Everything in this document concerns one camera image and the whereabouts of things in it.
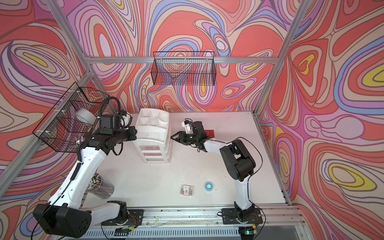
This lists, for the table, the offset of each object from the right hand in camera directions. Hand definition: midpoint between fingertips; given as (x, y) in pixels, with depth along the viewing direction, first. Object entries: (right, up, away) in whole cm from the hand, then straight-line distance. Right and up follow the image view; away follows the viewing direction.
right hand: (173, 141), depth 90 cm
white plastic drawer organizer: (-10, +3, -10) cm, 14 cm away
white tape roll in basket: (-42, +14, -16) cm, 47 cm away
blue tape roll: (+21, -25, -7) cm, 33 cm away
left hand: (-17, +7, -13) cm, 22 cm away
